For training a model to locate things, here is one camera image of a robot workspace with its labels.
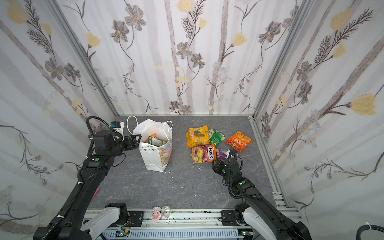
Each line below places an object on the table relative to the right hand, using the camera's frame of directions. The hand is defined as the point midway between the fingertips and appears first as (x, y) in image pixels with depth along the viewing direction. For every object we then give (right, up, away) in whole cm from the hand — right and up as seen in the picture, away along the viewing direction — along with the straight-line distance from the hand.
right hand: (211, 159), depth 83 cm
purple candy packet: (+8, 0, +11) cm, 14 cm away
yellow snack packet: (-8, +12, +16) cm, 21 cm away
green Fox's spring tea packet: (-33, +10, +5) cm, 35 cm away
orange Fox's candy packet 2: (-4, +1, +11) cm, 12 cm away
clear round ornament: (-25, -26, -6) cm, 36 cm away
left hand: (-42, +16, -7) cm, 45 cm away
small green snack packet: (+5, +11, +21) cm, 24 cm away
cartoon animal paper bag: (-31, +1, -2) cm, 31 cm away
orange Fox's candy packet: (-36, +13, +10) cm, 40 cm away
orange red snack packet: (+21, +9, +19) cm, 30 cm away
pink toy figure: (-29, -26, -10) cm, 40 cm away
